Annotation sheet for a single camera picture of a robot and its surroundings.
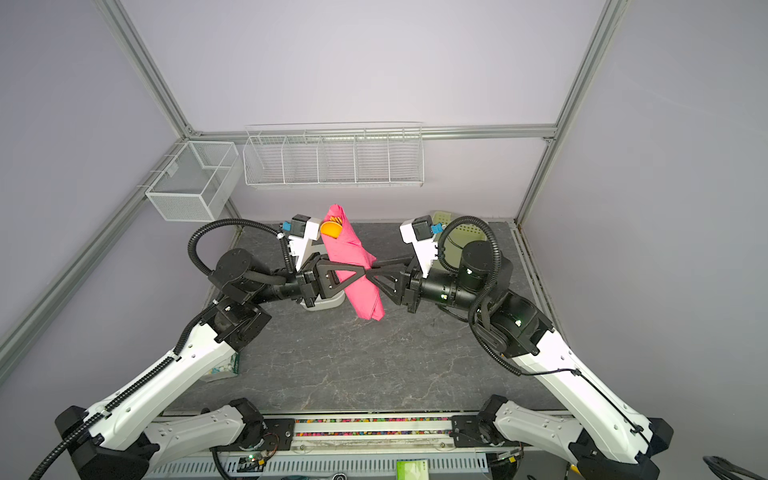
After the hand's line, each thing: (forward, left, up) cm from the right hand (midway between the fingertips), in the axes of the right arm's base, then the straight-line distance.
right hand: (369, 274), depth 51 cm
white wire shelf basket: (+65, +16, -17) cm, 69 cm away
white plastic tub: (+18, +19, -43) cm, 51 cm away
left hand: (-2, +1, 0) cm, 2 cm away
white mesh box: (+51, +62, -18) cm, 82 cm away
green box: (-25, -8, -42) cm, 49 cm away
